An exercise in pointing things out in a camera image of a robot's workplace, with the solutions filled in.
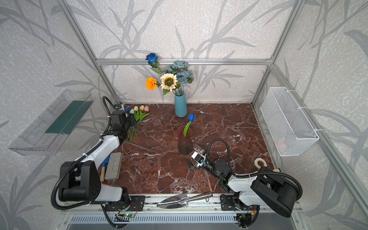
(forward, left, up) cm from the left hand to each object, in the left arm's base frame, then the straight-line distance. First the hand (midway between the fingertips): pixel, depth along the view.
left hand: (131, 111), depth 88 cm
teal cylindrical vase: (+12, -29, -8) cm, 33 cm away
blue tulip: (-10, -38, +8) cm, 40 cm away
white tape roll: (-25, -78, -19) cm, 84 cm away
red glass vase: (-15, -34, -13) cm, 39 cm away
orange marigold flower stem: (+8, -14, +15) cm, 22 cm away
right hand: (-22, -38, -2) cm, 44 cm away
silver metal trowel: (-45, -33, -20) cm, 59 cm away
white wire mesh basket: (-25, -81, +16) cm, 86 cm away
